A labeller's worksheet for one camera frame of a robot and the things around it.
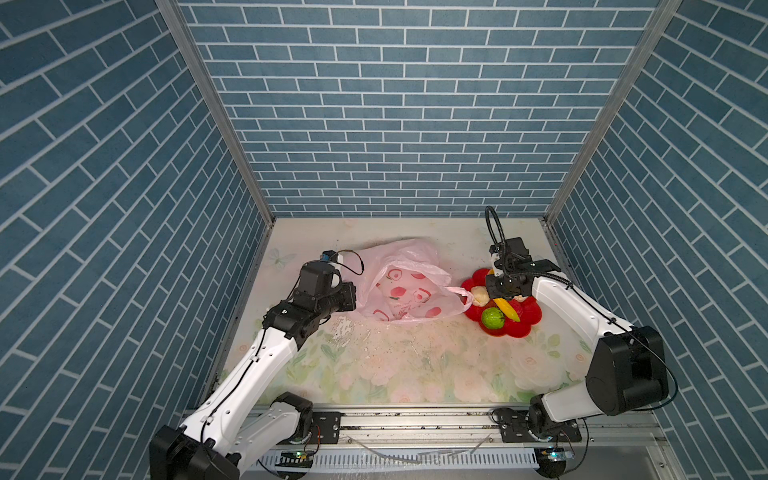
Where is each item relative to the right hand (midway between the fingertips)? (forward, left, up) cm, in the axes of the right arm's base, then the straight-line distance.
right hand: (492, 283), depth 89 cm
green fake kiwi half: (-9, 0, -5) cm, 10 cm away
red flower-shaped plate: (+5, +3, -5) cm, 8 cm away
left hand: (-10, +38, +9) cm, 41 cm away
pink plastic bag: (+6, +26, -10) cm, 28 cm away
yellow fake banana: (-8, -4, -2) cm, 9 cm away
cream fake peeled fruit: (-2, +3, -5) cm, 6 cm away
